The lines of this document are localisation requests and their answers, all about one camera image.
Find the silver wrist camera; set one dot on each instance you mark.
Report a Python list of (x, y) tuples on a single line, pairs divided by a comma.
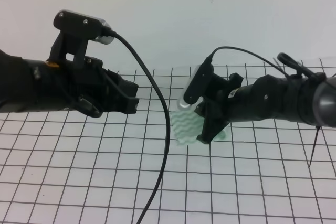
[(83, 26), (196, 86)]

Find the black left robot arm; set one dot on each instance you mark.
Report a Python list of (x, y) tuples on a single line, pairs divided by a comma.
[(43, 86)]

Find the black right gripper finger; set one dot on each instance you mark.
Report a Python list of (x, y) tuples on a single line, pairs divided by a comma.
[(213, 130)]

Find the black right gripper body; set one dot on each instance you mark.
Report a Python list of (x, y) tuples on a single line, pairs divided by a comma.
[(228, 99)]

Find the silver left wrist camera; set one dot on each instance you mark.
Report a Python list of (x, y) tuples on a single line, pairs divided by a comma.
[(83, 26)]

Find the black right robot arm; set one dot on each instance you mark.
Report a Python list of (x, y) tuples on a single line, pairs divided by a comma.
[(298, 100)]

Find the green wavy striped towel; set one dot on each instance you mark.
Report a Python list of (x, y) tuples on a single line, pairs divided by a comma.
[(188, 124)]

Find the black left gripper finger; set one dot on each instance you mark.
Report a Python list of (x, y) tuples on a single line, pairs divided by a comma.
[(125, 105), (129, 88)]

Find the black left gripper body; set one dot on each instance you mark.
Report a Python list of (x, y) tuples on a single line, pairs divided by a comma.
[(90, 89)]

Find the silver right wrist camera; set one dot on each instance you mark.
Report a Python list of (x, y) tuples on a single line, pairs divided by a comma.
[(196, 86)]

